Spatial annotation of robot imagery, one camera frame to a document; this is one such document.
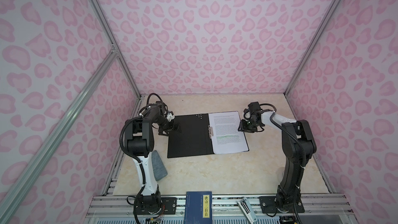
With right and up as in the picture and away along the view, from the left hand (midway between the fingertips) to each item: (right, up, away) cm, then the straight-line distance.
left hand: (175, 130), depth 97 cm
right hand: (+42, +1, +1) cm, 42 cm away
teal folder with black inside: (+12, -5, +3) cm, 13 cm away
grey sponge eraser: (-5, -19, -15) cm, 25 cm away
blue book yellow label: (+16, -32, -25) cm, 44 cm away
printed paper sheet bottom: (+32, -5, -1) cm, 33 cm away
